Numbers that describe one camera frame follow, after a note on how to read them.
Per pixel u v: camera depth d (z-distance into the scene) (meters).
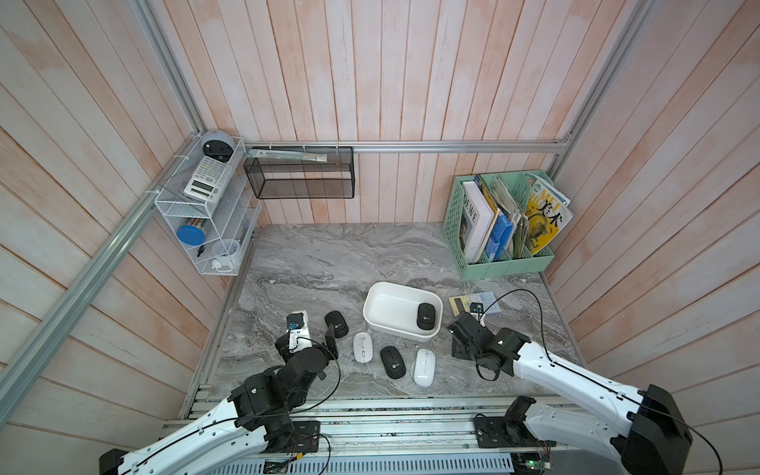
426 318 0.92
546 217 1.00
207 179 0.77
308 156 0.91
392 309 0.96
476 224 0.92
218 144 0.80
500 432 0.72
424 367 0.82
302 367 0.53
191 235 0.76
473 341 0.61
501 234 0.93
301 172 1.06
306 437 0.73
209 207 0.70
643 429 0.39
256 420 0.50
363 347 0.86
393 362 0.84
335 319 0.93
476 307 0.74
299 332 0.61
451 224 1.12
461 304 0.98
